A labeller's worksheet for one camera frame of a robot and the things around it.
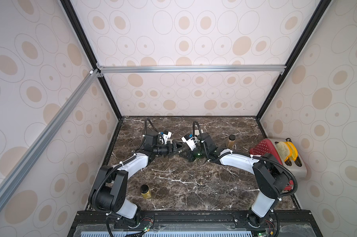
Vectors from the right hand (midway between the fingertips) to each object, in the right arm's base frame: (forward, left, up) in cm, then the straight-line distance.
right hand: (179, 158), depth 84 cm
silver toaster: (-7, -62, +2) cm, 63 cm away
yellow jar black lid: (-19, +16, -3) cm, 25 cm away
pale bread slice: (+4, -56, +6) cm, 56 cm away
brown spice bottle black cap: (+18, -33, -3) cm, 38 cm away
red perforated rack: (+8, -50, +2) cm, 50 cm away
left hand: (+2, -3, +6) cm, 7 cm away
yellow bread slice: (+1, -60, +7) cm, 60 cm away
